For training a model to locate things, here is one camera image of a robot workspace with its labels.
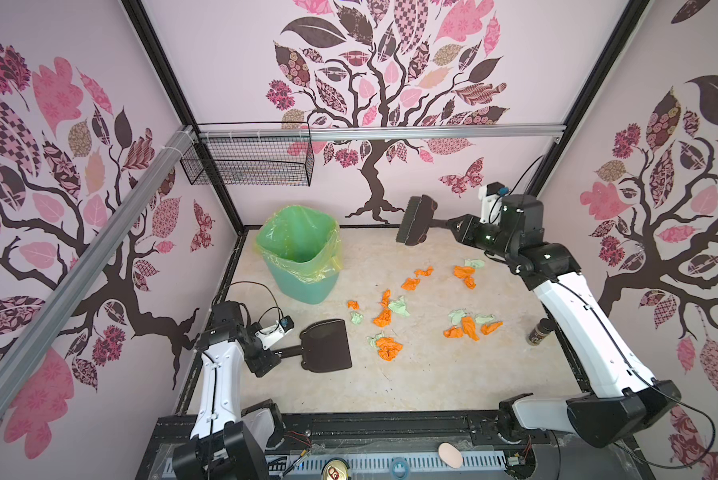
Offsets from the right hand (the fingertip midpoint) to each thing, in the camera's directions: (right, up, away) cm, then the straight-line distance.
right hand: (456, 216), depth 70 cm
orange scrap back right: (+14, -16, +36) cm, 41 cm away
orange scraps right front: (+10, -32, +20) cm, 39 cm away
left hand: (-51, -36, +11) cm, 63 cm away
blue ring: (-14, -61, 0) cm, 62 cm away
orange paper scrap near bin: (-15, -29, +24) cm, 41 cm away
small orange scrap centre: (-26, -26, +27) cm, 46 cm away
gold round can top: (-28, -54, -10) cm, 62 cm away
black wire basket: (-51, +24, +25) cm, 61 cm away
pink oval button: (-2, -57, -1) cm, 57 cm away
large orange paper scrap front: (-15, -37, +16) cm, 43 cm away
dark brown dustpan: (-34, -37, +17) cm, 53 cm away
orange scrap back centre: (-6, -20, +33) cm, 39 cm away
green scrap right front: (+8, -29, +25) cm, 39 cm away
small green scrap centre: (-25, -30, +23) cm, 45 cm away
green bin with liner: (-44, -9, +30) cm, 54 cm away
